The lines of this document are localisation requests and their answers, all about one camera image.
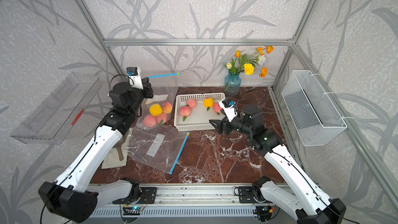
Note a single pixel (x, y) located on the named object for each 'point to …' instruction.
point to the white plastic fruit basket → (194, 112)
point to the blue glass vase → (232, 83)
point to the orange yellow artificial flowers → (247, 64)
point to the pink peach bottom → (162, 116)
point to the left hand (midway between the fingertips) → (148, 78)
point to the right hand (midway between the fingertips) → (216, 115)
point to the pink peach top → (192, 103)
